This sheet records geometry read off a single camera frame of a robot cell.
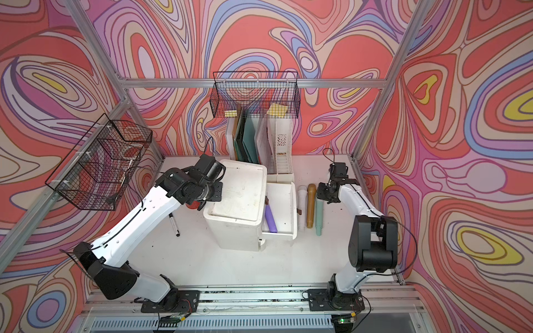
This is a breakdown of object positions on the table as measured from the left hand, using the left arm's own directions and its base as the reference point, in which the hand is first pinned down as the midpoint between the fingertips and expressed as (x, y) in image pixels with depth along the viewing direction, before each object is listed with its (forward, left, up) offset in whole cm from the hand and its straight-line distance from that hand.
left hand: (218, 192), depth 75 cm
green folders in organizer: (+23, -8, +3) cm, 24 cm away
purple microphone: (-2, -19, -14) cm, 24 cm away
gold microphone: (+15, -40, -22) cm, 48 cm away
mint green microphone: (+3, -41, -23) cm, 47 cm away
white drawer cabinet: (-12, -8, 0) cm, 14 cm away
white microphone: (+7, -34, -22) cm, 41 cm away
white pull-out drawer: (+3, -24, -18) cm, 30 cm away
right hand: (+8, -43, -17) cm, 47 cm away
